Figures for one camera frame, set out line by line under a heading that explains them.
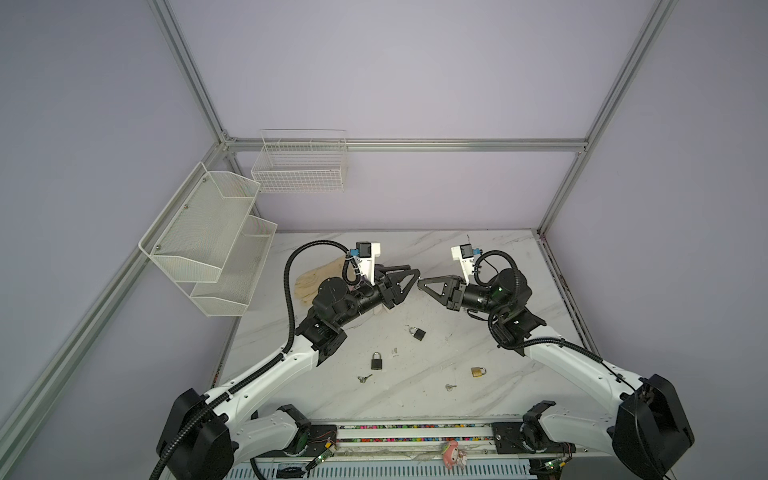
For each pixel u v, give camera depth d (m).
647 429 0.40
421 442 0.75
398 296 0.60
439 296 0.65
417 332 0.93
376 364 0.86
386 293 0.59
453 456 0.69
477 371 0.85
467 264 0.65
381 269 0.65
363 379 0.84
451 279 0.64
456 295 0.61
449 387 0.82
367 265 0.61
